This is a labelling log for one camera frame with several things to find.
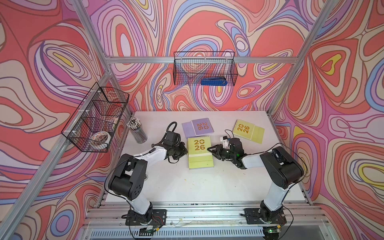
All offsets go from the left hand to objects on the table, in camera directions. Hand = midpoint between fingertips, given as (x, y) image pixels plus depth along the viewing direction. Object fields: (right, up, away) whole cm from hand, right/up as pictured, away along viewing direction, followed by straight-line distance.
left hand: (190, 151), depth 91 cm
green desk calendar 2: (+43, +12, +16) cm, 47 cm away
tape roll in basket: (-44, +9, -19) cm, 49 cm away
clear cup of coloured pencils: (-33, +15, -2) cm, 36 cm away
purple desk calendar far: (+6, +15, +18) cm, 24 cm away
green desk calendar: (+5, -3, -1) cm, 6 cm away
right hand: (+11, -1, 0) cm, 11 cm away
